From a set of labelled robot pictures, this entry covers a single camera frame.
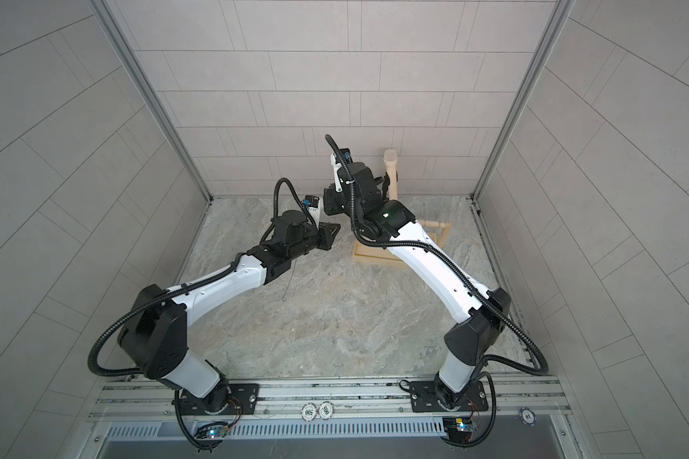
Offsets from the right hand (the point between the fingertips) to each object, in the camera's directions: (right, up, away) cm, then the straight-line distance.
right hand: (326, 188), depth 72 cm
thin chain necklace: (-16, -33, +17) cm, 40 cm away
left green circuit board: (-25, -57, -7) cm, 63 cm away
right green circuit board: (+33, -58, -4) cm, 67 cm away
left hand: (+4, -9, +10) cm, 14 cm away
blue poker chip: (+49, -56, -3) cm, 75 cm away
